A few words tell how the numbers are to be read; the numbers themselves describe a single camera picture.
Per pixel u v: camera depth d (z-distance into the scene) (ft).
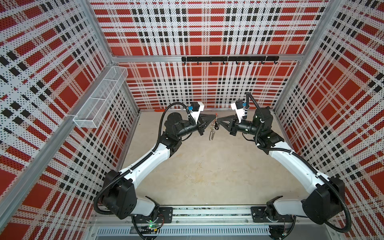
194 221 2.40
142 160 1.56
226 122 2.20
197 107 1.89
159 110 4.12
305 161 1.51
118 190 1.36
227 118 2.10
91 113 3.04
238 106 1.98
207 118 2.14
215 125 2.27
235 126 1.99
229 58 2.90
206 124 2.18
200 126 1.98
